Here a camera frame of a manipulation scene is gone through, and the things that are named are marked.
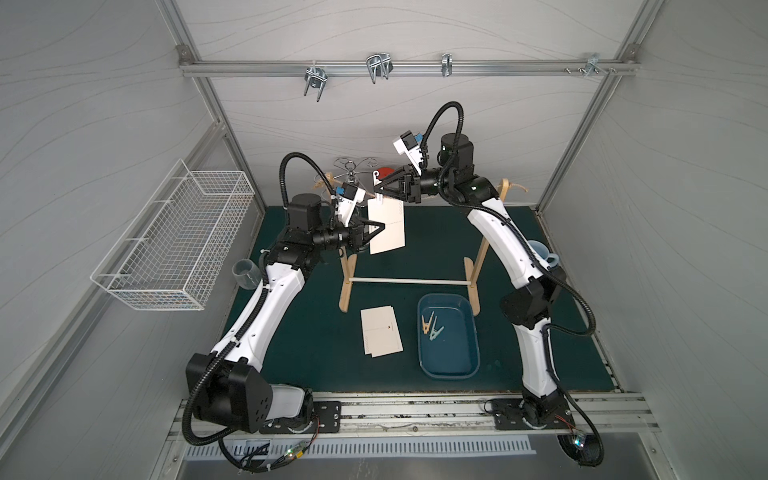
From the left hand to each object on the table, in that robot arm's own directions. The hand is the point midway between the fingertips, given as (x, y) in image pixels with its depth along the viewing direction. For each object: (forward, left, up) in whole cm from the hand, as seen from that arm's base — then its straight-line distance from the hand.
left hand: (377, 228), depth 70 cm
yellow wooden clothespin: (-10, -14, -33) cm, 37 cm away
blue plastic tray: (-13, -20, -33) cm, 41 cm away
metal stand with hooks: (+26, +9, -2) cm, 28 cm away
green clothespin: (-12, -16, -32) cm, 38 cm away
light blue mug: (+12, -57, -29) cm, 65 cm away
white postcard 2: (-14, -3, -34) cm, 37 cm away
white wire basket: (-6, +48, -3) cm, 48 cm away
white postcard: (-10, +3, -35) cm, 37 cm away
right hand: (+5, +1, +8) cm, 10 cm away
